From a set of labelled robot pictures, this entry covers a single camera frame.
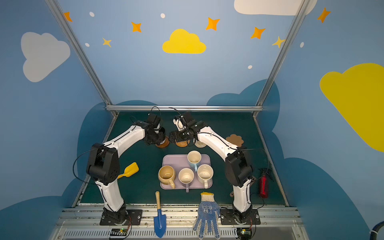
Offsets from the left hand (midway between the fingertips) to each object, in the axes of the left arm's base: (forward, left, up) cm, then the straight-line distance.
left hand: (158, 139), depth 95 cm
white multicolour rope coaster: (+3, -27, -10) cm, 28 cm away
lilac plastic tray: (-10, -14, -10) cm, 20 cm away
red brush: (-24, -63, -6) cm, 68 cm away
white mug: (-19, -29, -8) cm, 36 cm away
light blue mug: (-10, -23, -5) cm, 26 cm away
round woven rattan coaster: (+3, -15, -9) cm, 18 cm away
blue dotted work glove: (-40, -31, -8) cm, 51 cm away
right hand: (-3, -12, +8) cm, 15 cm away
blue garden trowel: (-44, -6, -9) cm, 45 cm away
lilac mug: (-21, -18, -8) cm, 29 cm away
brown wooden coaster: (+2, -3, -8) cm, 8 cm away
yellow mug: (-20, -7, -8) cm, 23 cm away
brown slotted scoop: (-31, -44, -9) cm, 55 cm away
